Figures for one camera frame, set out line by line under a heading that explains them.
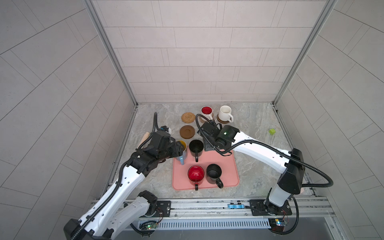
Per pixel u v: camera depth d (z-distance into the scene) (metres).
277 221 0.69
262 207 0.71
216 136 0.53
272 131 0.98
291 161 0.43
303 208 0.72
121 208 0.53
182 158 0.79
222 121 1.05
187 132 0.99
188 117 1.07
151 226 0.64
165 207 0.71
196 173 0.82
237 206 0.70
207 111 1.06
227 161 0.85
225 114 1.02
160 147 0.53
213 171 0.80
